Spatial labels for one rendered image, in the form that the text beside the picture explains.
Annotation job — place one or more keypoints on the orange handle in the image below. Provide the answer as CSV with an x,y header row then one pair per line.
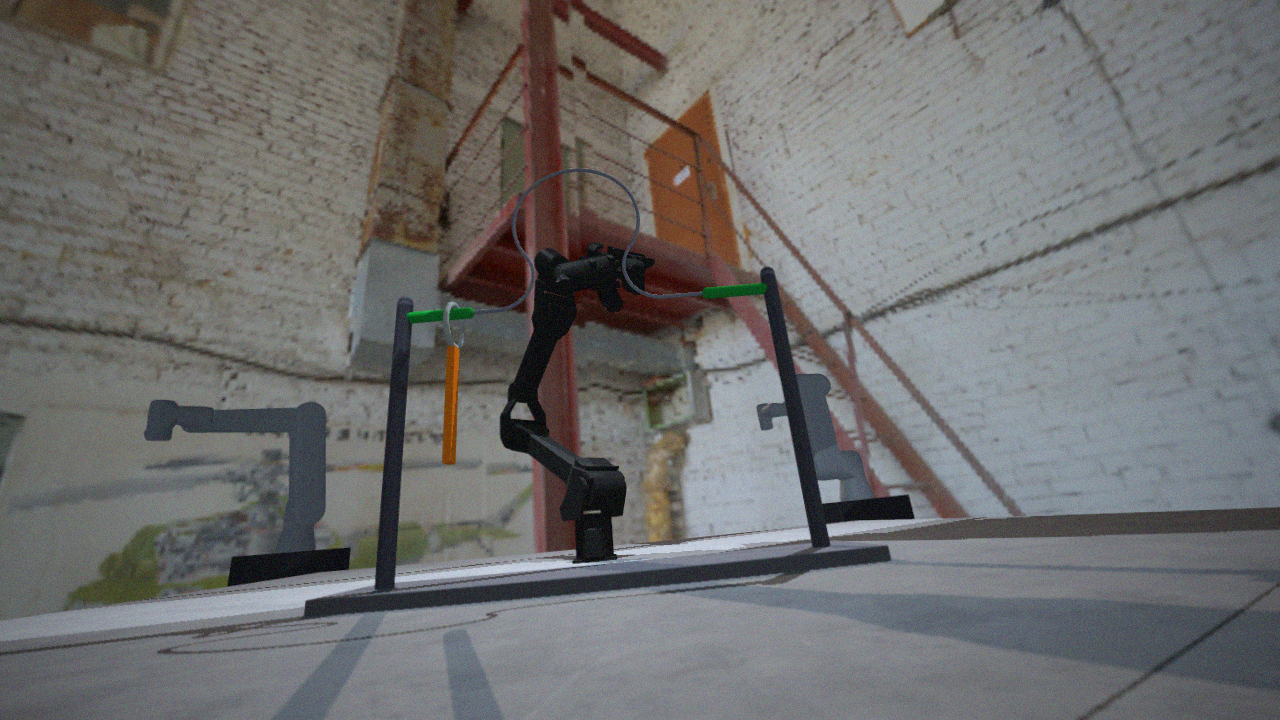
x,y
451,387

